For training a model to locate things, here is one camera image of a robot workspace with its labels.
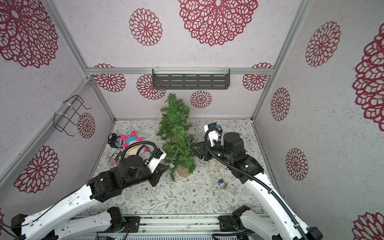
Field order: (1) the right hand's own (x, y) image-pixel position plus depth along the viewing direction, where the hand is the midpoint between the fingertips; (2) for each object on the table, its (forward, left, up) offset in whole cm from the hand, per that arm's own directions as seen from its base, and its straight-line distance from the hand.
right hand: (193, 144), depth 64 cm
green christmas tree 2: (+21, +11, -9) cm, 26 cm away
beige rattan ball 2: (+9, -11, -32) cm, 35 cm away
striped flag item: (+9, +51, -29) cm, 59 cm away
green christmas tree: (-2, +7, -1) cm, 7 cm away
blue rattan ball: (-3, -16, -33) cm, 36 cm away
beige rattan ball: (+4, -17, -33) cm, 37 cm away
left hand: (-7, +13, -9) cm, 17 cm away
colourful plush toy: (+22, +42, -26) cm, 54 cm away
